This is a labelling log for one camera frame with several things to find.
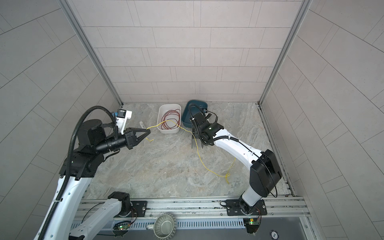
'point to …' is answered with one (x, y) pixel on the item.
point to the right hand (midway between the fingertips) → (200, 128)
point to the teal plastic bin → (194, 110)
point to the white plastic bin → (162, 109)
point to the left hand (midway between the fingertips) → (151, 133)
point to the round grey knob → (164, 226)
